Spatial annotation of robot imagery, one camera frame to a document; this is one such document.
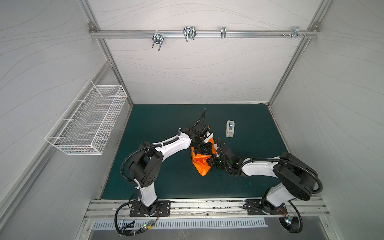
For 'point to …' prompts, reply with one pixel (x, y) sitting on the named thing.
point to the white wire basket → (86, 124)
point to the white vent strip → (167, 224)
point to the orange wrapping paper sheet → (201, 161)
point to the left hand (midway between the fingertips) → (210, 154)
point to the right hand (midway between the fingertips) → (205, 159)
